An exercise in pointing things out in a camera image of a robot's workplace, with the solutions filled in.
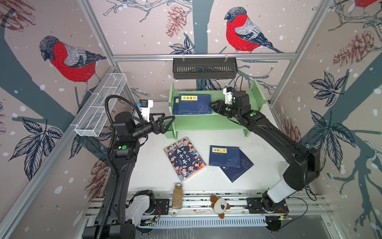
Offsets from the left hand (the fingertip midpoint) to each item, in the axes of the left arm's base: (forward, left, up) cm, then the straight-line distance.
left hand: (168, 116), depth 64 cm
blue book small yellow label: (+15, -1, -10) cm, 18 cm away
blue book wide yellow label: (+16, -12, -8) cm, 21 cm away
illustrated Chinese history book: (-4, -6, -35) cm, 36 cm away
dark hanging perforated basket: (+52, -19, -8) cm, 56 cm away
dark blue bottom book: (-13, -34, -36) cm, 51 cm away
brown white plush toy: (-29, -24, -34) cm, 51 cm away
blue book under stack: (-2, -30, -36) cm, 47 cm away
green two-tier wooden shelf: (+16, -22, -24) cm, 36 cm away
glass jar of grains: (-25, -3, -33) cm, 41 cm away
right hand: (+13, -20, -8) cm, 25 cm away
